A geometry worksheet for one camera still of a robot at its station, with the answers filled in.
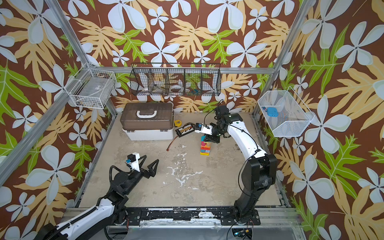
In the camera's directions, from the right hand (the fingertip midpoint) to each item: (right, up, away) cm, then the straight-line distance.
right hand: (206, 134), depth 85 cm
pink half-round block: (-1, -6, +5) cm, 8 cm away
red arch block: (0, -9, +8) cm, 12 cm away
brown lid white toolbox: (-34, +8, +3) cm, 35 cm away
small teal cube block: (-1, -11, +11) cm, 15 cm away
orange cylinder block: (0, -8, +7) cm, 10 cm away
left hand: (-30, -12, -6) cm, 33 cm away
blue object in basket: (+39, +13, +1) cm, 42 cm away
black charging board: (-11, +4, +24) cm, 26 cm away
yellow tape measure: (-19, +8, +26) cm, 33 cm away
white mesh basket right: (+45, +10, -8) cm, 47 cm away
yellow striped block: (0, -13, +12) cm, 18 cm away
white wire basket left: (-67, +27, +2) cm, 73 cm away
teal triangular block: (-2, -2, -1) cm, 3 cm away
